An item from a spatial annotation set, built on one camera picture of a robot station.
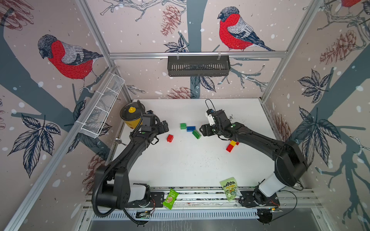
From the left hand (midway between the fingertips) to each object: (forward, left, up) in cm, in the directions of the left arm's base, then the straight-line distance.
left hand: (164, 123), depth 88 cm
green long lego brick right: (0, -21, -13) cm, 24 cm away
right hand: (-2, -25, -1) cm, 26 cm away
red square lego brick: (-4, -3, -13) cm, 14 cm away
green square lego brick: (+5, -11, -12) cm, 17 cm away
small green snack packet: (-39, -6, -14) cm, 42 cm away
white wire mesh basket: (-4, +41, +4) cm, 41 cm away
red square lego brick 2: (-11, -42, -12) cm, 45 cm away
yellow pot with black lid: (+9, +24, -2) cm, 26 cm away
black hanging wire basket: (+41, -22, +14) cm, 49 cm away
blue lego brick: (+4, -17, -13) cm, 21 cm away
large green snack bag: (-33, -38, -14) cm, 52 cm away
